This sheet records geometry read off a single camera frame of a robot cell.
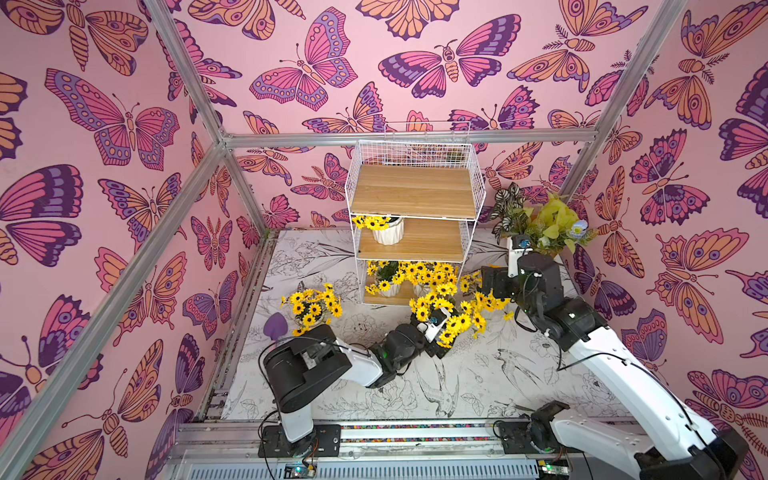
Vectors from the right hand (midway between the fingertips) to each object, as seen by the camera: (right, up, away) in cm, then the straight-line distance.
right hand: (504, 265), depth 75 cm
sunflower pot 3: (-11, -13, -2) cm, 17 cm away
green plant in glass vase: (+23, +13, +21) cm, 34 cm away
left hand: (-12, -15, +8) cm, 21 cm away
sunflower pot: (-51, -13, +11) cm, 53 cm away
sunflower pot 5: (-18, -3, +14) cm, 23 cm away
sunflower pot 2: (-30, +9, +4) cm, 31 cm away
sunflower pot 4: (-30, -5, +16) cm, 34 cm away
